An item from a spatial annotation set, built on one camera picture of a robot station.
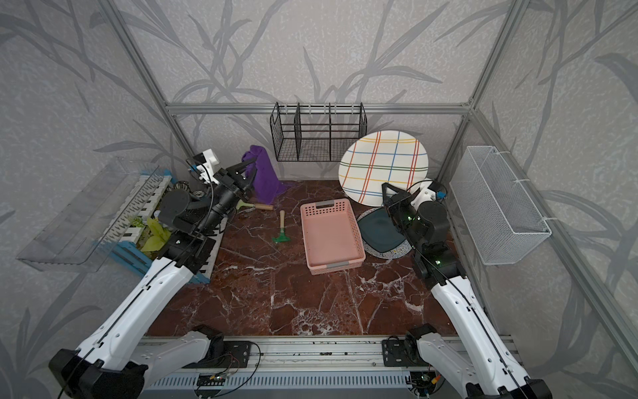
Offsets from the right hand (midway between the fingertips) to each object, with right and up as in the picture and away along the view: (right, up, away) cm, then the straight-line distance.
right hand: (382, 184), depth 66 cm
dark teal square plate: (+5, -17, +31) cm, 36 cm away
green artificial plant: (-64, -14, +6) cm, 66 cm away
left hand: (-29, +4, -9) cm, 31 cm away
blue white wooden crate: (-69, -14, -2) cm, 70 cm away
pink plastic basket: (-14, -21, +33) cm, 42 cm away
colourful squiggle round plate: (+11, -25, +30) cm, 41 cm away
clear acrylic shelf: (-80, -14, -2) cm, 81 cm away
